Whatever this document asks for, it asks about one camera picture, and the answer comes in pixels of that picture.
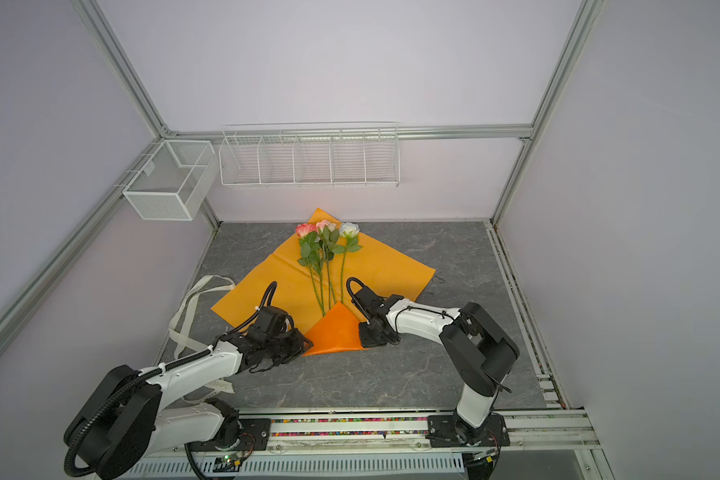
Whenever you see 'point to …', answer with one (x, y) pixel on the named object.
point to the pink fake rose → (309, 254)
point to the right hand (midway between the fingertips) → (371, 343)
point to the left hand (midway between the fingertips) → (310, 349)
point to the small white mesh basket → (169, 184)
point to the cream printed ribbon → (178, 322)
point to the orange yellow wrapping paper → (380, 266)
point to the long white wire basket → (360, 154)
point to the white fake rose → (349, 231)
